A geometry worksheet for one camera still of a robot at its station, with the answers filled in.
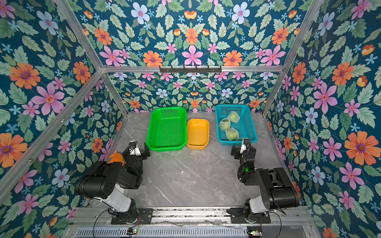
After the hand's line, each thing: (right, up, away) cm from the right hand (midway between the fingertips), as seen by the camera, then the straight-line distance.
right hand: (246, 143), depth 91 cm
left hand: (-67, 0, -1) cm, 67 cm away
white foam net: (-3, +18, +19) cm, 26 cm away
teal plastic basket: (+5, +11, +19) cm, 23 cm away
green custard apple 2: (-11, +12, +14) cm, 22 cm away
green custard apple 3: (-3, +18, +19) cm, 26 cm away
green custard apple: (-7, +6, +8) cm, 12 cm away
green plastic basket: (-53, +9, +15) cm, 56 cm away
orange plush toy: (-81, -9, +1) cm, 82 cm away
